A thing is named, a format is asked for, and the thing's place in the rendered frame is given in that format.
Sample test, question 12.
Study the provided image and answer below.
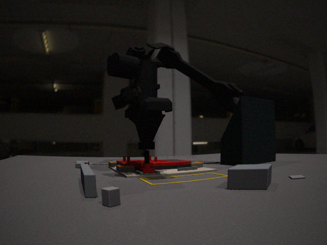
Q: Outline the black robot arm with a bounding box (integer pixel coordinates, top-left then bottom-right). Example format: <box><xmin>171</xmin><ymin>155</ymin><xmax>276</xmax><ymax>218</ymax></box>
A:
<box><xmin>107</xmin><ymin>42</ymin><xmax>246</xmax><ymax>113</ymax></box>

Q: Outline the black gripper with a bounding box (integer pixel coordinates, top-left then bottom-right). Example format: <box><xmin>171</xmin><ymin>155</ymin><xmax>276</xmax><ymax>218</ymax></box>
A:
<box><xmin>125</xmin><ymin>79</ymin><xmax>172</xmax><ymax>145</ymax></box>

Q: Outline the black rubber tyre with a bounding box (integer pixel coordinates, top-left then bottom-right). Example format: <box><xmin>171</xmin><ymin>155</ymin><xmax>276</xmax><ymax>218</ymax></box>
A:
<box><xmin>138</xmin><ymin>142</ymin><xmax>155</xmax><ymax>150</ymax></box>

